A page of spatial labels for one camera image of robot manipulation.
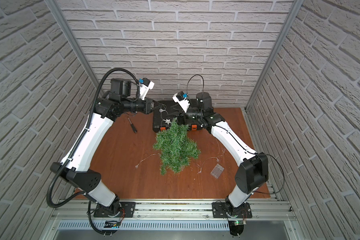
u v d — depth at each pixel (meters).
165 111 0.72
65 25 0.76
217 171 0.85
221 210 0.74
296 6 0.69
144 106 0.59
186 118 0.66
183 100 0.62
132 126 1.07
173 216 0.73
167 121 0.73
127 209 0.74
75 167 0.41
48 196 0.37
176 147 0.62
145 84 0.59
